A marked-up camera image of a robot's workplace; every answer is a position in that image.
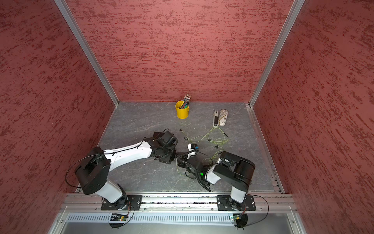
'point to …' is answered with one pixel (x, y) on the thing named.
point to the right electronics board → (241, 220)
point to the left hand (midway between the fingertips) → (175, 154)
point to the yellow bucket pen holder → (182, 113)
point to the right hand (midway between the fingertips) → (175, 158)
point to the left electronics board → (118, 217)
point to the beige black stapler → (215, 118)
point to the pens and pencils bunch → (185, 104)
